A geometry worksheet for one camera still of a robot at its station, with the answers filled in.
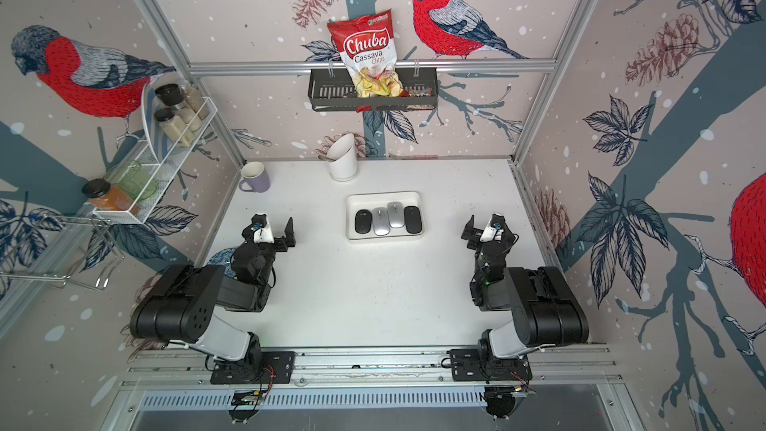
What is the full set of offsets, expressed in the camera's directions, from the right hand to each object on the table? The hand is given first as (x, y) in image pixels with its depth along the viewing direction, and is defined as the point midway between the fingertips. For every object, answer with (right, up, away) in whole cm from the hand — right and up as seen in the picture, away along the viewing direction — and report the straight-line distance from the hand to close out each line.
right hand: (488, 217), depth 89 cm
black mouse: (-39, -3, +11) cm, 41 cm away
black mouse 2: (-22, -2, +12) cm, 25 cm away
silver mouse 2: (-28, 0, +14) cm, 32 cm away
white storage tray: (-37, +3, +18) cm, 41 cm away
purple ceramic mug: (-78, +13, +14) cm, 80 cm away
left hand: (-64, +1, -1) cm, 64 cm away
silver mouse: (-33, -4, +11) cm, 35 cm away
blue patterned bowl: (-82, -13, +1) cm, 83 cm away
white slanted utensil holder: (-47, +20, +15) cm, 54 cm away
